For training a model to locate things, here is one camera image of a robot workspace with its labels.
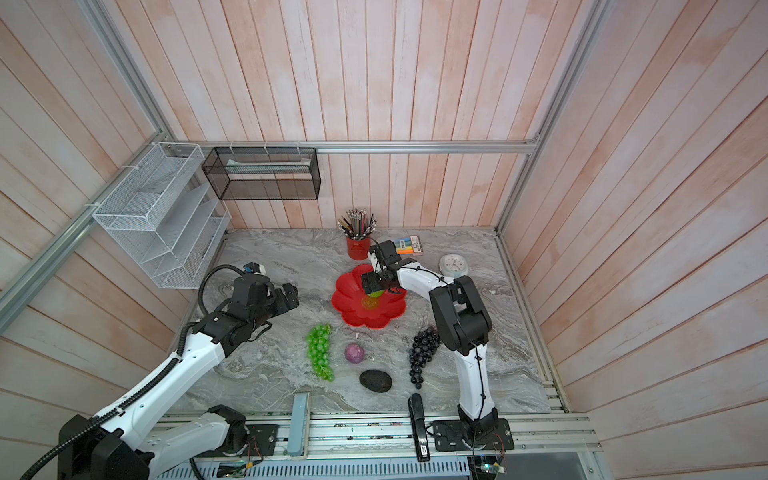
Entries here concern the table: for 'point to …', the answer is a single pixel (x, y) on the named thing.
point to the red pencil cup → (358, 249)
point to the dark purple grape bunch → (424, 344)
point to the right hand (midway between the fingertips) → (373, 280)
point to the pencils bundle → (356, 225)
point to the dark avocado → (376, 380)
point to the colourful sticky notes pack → (409, 246)
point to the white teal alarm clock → (453, 265)
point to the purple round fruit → (354, 353)
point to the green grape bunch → (318, 344)
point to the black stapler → (415, 405)
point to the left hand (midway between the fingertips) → (284, 300)
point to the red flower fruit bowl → (362, 309)
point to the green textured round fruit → (376, 294)
